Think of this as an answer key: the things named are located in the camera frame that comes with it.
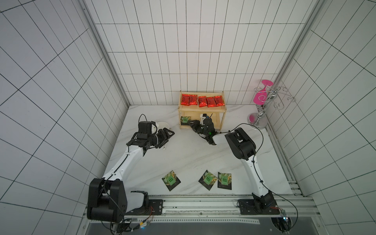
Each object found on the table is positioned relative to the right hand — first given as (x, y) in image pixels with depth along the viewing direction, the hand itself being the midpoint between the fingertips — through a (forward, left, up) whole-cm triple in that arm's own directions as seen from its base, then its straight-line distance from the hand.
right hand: (183, 123), depth 102 cm
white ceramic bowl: (-3, +15, 0) cm, 15 cm away
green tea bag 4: (-36, -27, -5) cm, 46 cm away
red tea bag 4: (+6, -24, +17) cm, 30 cm away
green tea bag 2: (-38, +4, -4) cm, 39 cm away
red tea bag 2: (+4, -13, +18) cm, 23 cm away
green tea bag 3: (-37, -17, -5) cm, 41 cm away
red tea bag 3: (+5, -18, +17) cm, 25 cm away
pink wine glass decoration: (+5, -48, +22) cm, 53 cm away
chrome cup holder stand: (+9, -57, -6) cm, 58 cm away
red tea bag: (+6, -2, +17) cm, 18 cm away
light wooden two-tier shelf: (+2, -7, +17) cm, 18 cm away
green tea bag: (+5, -1, -2) cm, 5 cm away
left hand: (-19, +5, +10) cm, 22 cm away
